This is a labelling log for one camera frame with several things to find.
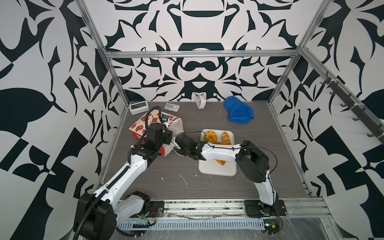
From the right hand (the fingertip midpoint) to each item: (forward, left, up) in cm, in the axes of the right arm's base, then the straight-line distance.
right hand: (180, 139), depth 90 cm
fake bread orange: (+2, -28, -5) cm, 29 cm away
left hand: (+1, +6, +13) cm, 15 cm away
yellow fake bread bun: (+4, -19, -5) cm, 20 cm away
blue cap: (+28, -42, -8) cm, 51 cm away
